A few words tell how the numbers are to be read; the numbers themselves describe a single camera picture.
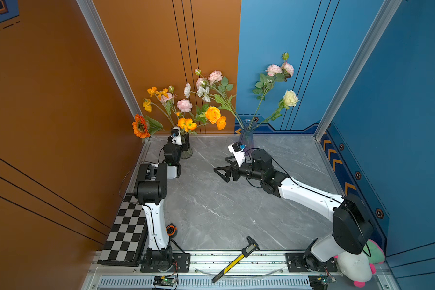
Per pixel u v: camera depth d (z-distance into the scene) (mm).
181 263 740
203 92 889
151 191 567
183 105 891
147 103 982
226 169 667
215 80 851
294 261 725
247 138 1031
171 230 792
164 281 707
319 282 700
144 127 708
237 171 682
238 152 668
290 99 756
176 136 852
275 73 842
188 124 740
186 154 1056
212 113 726
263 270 725
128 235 779
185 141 931
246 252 756
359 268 673
